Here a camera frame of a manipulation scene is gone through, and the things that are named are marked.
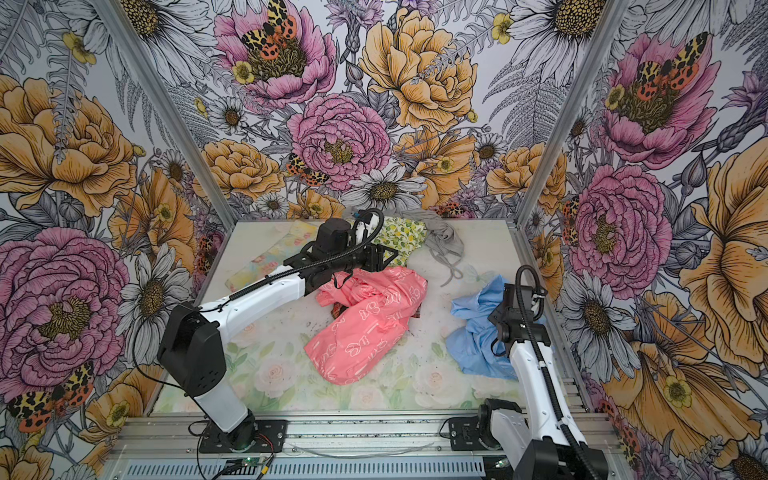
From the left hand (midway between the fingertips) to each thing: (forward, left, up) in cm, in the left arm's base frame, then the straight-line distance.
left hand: (388, 258), depth 82 cm
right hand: (-13, -32, -12) cm, 36 cm away
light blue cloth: (-17, -22, -16) cm, 33 cm away
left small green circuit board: (-42, +32, -23) cm, 58 cm away
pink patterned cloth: (-8, +4, -12) cm, 15 cm away
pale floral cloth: (+31, +33, -23) cm, 51 cm away
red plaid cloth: (-4, +16, -20) cm, 26 cm away
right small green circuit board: (-44, -26, -23) cm, 56 cm away
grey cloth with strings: (+23, -19, -18) cm, 35 cm away
